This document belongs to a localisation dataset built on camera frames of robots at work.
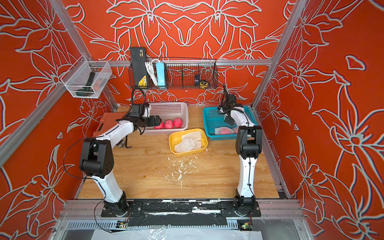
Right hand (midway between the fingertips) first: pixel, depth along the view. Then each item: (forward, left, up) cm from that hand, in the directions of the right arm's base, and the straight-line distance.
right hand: (235, 113), depth 101 cm
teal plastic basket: (+3, +14, -9) cm, 17 cm away
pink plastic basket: (+8, +49, -7) cm, 50 cm away
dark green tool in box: (-7, +88, +25) cm, 92 cm away
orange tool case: (-4, +91, -6) cm, 92 cm away
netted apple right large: (-13, +8, -3) cm, 16 cm away
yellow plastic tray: (-15, +41, -7) cm, 44 cm away
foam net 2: (-26, +32, 0) cm, 42 cm away
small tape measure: (+8, +23, +18) cm, 30 cm away
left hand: (-8, +54, +2) cm, 55 cm away
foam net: (-17, +28, -5) cm, 33 cm away
